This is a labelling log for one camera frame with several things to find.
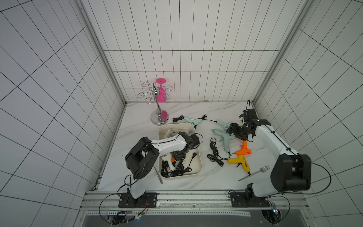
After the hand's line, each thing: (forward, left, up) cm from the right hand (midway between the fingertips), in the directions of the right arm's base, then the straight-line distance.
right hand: (226, 131), depth 88 cm
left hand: (-14, +36, -6) cm, 39 cm away
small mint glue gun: (+13, +20, -8) cm, 25 cm away
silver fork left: (-27, +40, -9) cm, 49 cm away
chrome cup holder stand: (+17, +47, -10) cm, 51 cm away
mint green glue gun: (+1, -2, -8) cm, 9 cm away
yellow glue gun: (-14, -9, -10) cm, 19 cm away
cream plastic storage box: (-19, +21, -10) cm, 30 cm away
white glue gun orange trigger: (-19, +34, -4) cm, 39 cm away
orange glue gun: (-7, -13, -10) cm, 18 cm away
